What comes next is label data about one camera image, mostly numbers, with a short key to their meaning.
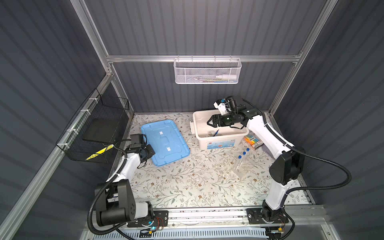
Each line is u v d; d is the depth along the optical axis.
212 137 0.86
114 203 0.43
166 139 0.99
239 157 0.79
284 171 0.48
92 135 0.70
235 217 0.75
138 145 0.68
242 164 0.92
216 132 1.07
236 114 0.64
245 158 0.89
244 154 0.80
